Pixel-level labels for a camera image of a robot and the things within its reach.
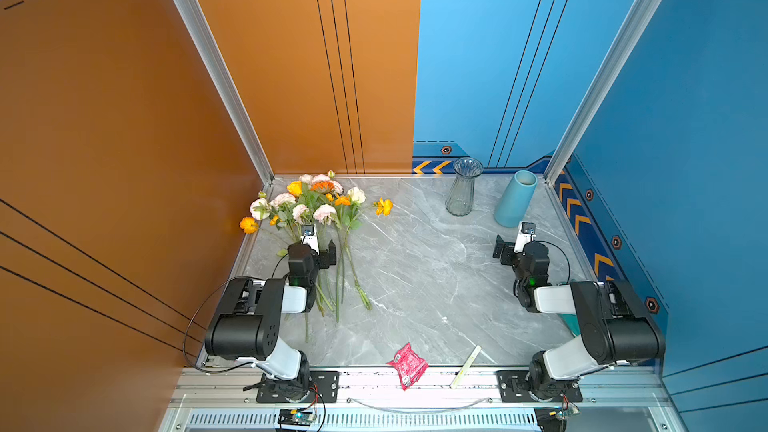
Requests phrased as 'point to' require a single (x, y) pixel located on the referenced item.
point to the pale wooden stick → (465, 367)
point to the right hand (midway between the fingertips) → (512, 237)
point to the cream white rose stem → (355, 195)
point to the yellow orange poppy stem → (382, 207)
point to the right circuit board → (554, 419)
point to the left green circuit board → (295, 417)
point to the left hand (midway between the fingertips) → (316, 238)
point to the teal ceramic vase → (515, 198)
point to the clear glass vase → (460, 200)
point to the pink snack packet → (409, 365)
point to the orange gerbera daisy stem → (323, 188)
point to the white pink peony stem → (260, 210)
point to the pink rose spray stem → (301, 211)
